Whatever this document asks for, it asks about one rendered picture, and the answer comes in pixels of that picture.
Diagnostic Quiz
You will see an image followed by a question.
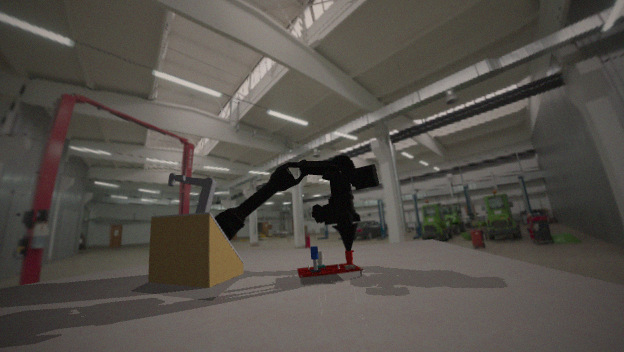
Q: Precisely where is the red circuit board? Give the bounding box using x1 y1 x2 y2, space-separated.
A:
297 246 364 284

